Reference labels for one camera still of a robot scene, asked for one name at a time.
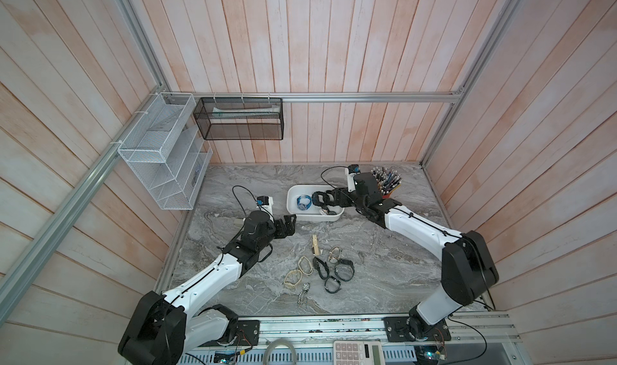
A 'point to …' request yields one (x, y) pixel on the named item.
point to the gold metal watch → (334, 254)
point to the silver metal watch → (306, 286)
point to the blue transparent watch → (303, 206)
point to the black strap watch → (316, 266)
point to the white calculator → (349, 352)
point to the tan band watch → (300, 267)
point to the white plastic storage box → (312, 214)
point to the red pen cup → (386, 196)
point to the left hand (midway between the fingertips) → (286, 220)
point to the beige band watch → (289, 285)
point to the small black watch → (336, 280)
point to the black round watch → (345, 269)
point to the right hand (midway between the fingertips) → (339, 189)
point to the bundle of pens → (387, 179)
